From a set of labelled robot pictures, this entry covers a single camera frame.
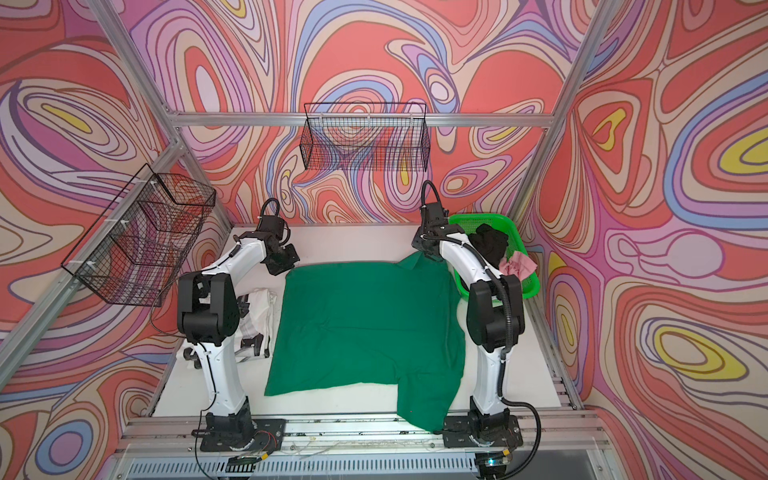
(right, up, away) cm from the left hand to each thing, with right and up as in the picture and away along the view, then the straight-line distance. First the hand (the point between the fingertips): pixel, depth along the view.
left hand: (299, 260), depth 101 cm
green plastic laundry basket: (+65, +15, +23) cm, 71 cm away
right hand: (+43, +4, -4) cm, 44 cm away
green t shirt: (+32, -20, -8) cm, 39 cm away
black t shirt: (+67, +6, +3) cm, 67 cm away
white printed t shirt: (-8, -18, -12) cm, 23 cm away
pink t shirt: (+73, -2, -5) cm, 74 cm away
